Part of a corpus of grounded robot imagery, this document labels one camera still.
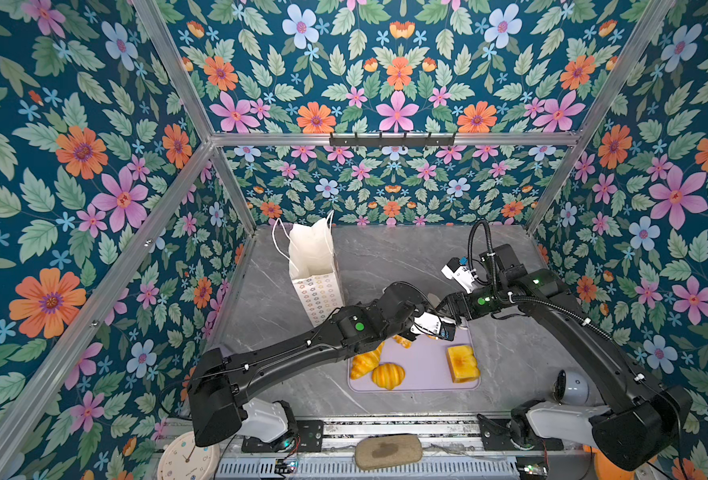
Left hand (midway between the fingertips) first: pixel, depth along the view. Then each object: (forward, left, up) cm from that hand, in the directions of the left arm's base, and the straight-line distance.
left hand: (433, 296), depth 69 cm
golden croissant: (-7, +17, -23) cm, 29 cm away
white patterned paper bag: (+24, +33, -20) cm, 45 cm away
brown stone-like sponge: (-28, +14, -22) cm, 38 cm away
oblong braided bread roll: (-10, +8, -2) cm, 13 cm away
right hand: (-2, -2, -4) cm, 5 cm away
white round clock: (-26, +61, -23) cm, 70 cm away
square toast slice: (-9, -10, -22) cm, 26 cm away
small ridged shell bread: (-11, +11, -22) cm, 27 cm away
